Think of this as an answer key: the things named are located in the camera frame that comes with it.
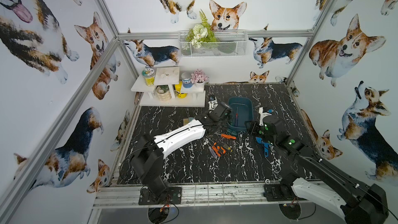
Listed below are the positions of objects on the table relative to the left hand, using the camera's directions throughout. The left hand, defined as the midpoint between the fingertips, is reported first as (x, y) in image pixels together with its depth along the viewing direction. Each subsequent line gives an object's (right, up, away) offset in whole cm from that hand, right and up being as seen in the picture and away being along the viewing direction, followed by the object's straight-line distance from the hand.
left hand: (221, 109), depth 85 cm
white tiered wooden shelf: (-16, +6, +25) cm, 30 cm away
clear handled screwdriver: (-5, -23, +3) cm, 24 cm away
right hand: (+15, -5, -6) cm, 17 cm away
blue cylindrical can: (-20, +16, +10) cm, 27 cm away
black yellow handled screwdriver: (+3, -22, +3) cm, 22 cm away
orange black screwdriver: (+4, -17, +8) cm, 19 cm away
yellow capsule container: (-26, +12, +16) cm, 33 cm away
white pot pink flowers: (-12, +18, +6) cm, 23 cm away
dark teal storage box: (+18, 0, +23) cm, 29 cm away
